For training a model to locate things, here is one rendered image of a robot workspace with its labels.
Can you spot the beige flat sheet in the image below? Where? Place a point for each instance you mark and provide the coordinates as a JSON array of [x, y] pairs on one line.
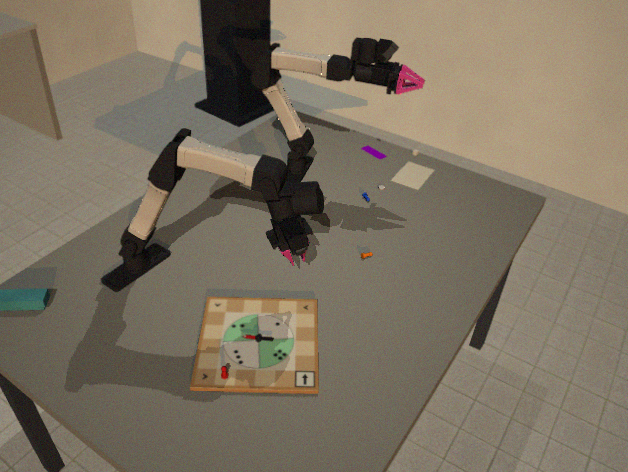
[[412, 175]]

